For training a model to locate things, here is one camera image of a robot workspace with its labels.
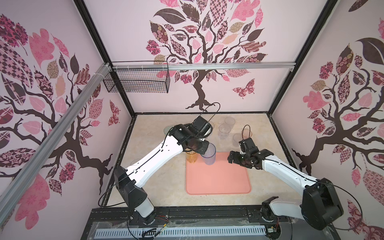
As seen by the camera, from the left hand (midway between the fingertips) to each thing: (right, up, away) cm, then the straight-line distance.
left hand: (200, 148), depth 73 cm
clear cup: (+18, +8, +34) cm, 39 cm away
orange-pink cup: (+36, +6, +38) cm, 53 cm away
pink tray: (+14, -21, +18) cm, 31 cm away
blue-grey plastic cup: (+4, -3, -4) cm, 6 cm away
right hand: (+20, -8, +14) cm, 26 cm away
